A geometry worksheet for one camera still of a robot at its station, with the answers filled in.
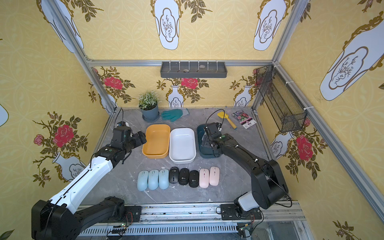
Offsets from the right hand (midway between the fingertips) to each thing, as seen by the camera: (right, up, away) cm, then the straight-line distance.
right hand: (209, 143), depth 89 cm
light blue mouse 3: (-26, -17, -5) cm, 32 cm away
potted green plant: (-41, +25, +14) cm, 50 cm away
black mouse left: (-21, -17, -5) cm, 27 cm away
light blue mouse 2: (-32, -19, -6) cm, 38 cm away
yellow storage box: (-34, -3, +9) cm, 35 cm away
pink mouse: (-4, -19, -5) cm, 20 cm away
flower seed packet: (+28, +15, +25) cm, 40 cm away
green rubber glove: (-24, +18, +28) cm, 42 cm away
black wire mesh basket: (+43, +17, -7) cm, 47 cm away
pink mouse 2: (+2, -18, -5) cm, 19 cm away
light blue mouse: (-38, -20, -5) cm, 43 cm away
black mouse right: (-9, -19, -6) cm, 22 cm away
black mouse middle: (-15, -18, -5) cm, 24 cm away
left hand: (-39, +5, -6) cm, 39 cm away
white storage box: (-17, -5, +8) cm, 19 cm away
